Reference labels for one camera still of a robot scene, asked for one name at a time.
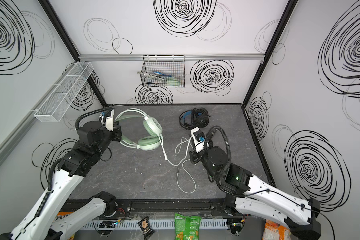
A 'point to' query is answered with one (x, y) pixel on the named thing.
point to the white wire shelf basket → (54, 105)
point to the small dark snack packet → (144, 224)
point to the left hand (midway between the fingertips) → (118, 121)
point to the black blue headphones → (197, 117)
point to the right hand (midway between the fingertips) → (189, 135)
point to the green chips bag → (187, 227)
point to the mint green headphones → (153, 129)
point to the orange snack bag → (274, 231)
